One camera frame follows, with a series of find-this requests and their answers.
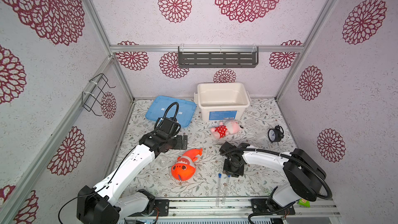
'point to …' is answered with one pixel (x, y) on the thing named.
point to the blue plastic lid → (186, 110)
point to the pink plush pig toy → (230, 127)
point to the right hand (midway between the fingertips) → (225, 173)
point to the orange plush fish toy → (184, 168)
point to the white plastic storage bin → (222, 101)
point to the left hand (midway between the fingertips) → (178, 143)
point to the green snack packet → (304, 202)
